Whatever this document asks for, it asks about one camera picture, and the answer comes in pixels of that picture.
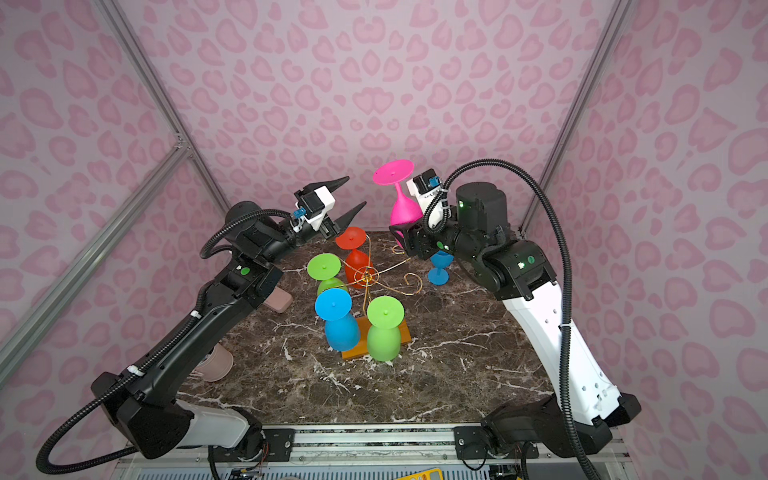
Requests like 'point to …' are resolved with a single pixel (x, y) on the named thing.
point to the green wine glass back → (325, 267)
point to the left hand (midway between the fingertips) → (352, 180)
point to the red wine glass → (357, 266)
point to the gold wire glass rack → (366, 276)
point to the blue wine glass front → (341, 327)
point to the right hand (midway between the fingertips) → (406, 217)
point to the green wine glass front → (384, 315)
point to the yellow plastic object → (426, 475)
